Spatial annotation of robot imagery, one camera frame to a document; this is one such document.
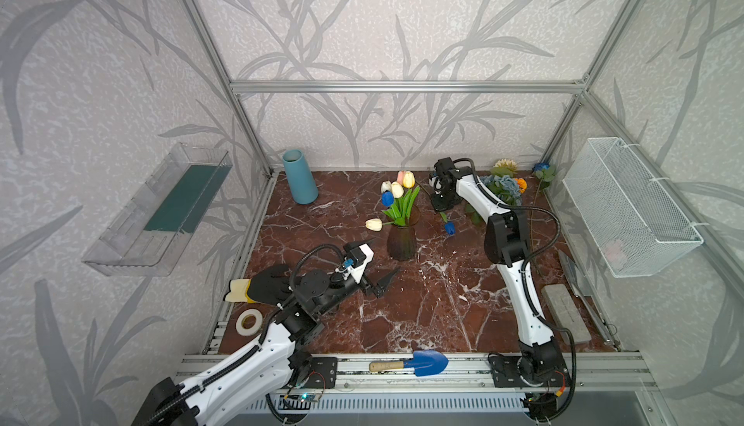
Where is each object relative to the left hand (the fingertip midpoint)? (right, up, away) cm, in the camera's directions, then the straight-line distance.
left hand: (385, 255), depth 70 cm
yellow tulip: (+6, +19, +6) cm, 21 cm away
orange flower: (+49, +19, +34) cm, 63 cm away
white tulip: (0, +17, +8) cm, 19 cm away
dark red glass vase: (+5, 0, +19) cm, 20 cm away
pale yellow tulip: (-3, +7, +5) cm, 9 cm away
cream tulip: (+3, +16, +5) cm, 17 cm away
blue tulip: (0, +14, +4) cm, 15 cm away
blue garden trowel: (+10, -30, +6) cm, 32 cm away
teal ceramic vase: (-31, +19, +33) cm, 49 cm away
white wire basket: (+55, +9, -6) cm, 56 cm away
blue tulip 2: (+22, +4, +31) cm, 38 cm away
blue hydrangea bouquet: (+41, +17, +28) cm, 52 cm away
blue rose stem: (+64, +23, +45) cm, 82 cm away
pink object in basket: (+59, 0, +3) cm, 59 cm away
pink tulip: (+4, +20, +9) cm, 22 cm away
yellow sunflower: (+47, +26, +45) cm, 70 cm away
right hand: (+19, +11, +39) cm, 45 cm away
